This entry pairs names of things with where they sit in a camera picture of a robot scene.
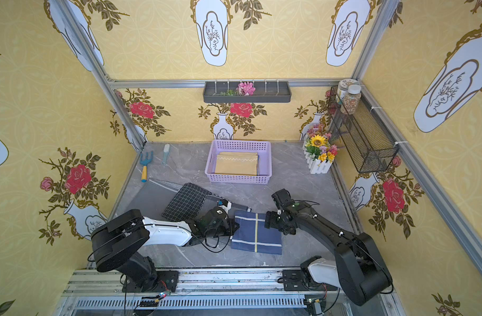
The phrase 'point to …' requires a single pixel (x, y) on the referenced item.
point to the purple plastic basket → (264, 149)
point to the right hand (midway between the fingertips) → (275, 222)
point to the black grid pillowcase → (186, 204)
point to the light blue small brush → (166, 151)
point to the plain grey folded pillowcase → (153, 197)
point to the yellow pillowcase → (237, 163)
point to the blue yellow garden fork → (145, 169)
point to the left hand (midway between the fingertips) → (235, 222)
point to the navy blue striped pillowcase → (251, 234)
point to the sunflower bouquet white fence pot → (319, 153)
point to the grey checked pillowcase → (211, 202)
